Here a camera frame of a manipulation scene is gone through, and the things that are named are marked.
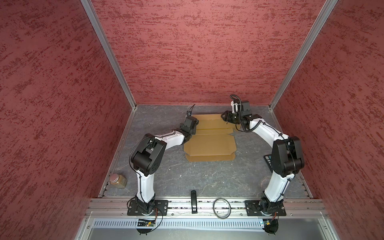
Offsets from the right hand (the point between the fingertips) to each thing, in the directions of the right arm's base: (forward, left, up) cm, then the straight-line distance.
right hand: (223, 118), depth 95 cm
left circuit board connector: (-55, +45, -17) cm, 73 cm away
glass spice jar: (-37, +58, -4) cm, 69 cm away
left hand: (-1, +23, -7) cm, 24 cm away
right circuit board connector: (-56, -18, -16) cm, 61 cm away
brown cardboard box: (-8, +6, -15) cm, 18 cm away
